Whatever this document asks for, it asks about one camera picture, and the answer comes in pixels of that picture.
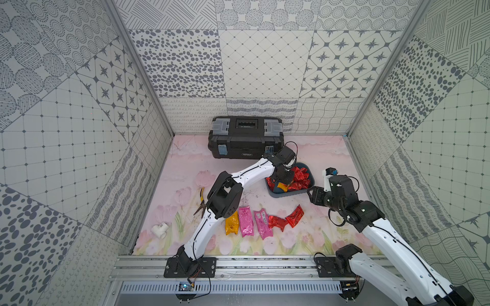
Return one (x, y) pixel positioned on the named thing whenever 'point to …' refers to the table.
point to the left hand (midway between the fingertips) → (291, 177)
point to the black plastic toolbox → (247, 138)
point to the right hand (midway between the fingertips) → (313, 193)
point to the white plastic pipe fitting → (160, 231)
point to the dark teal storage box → (304, 179)
